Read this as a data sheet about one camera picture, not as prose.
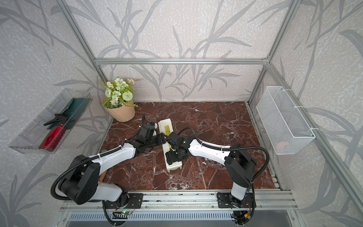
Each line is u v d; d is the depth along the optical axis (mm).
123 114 969
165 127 935
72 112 718
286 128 615
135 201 731
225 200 737
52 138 577
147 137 699
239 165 446
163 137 831
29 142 579
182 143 618
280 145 712
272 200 753
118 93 870
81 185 423
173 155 723
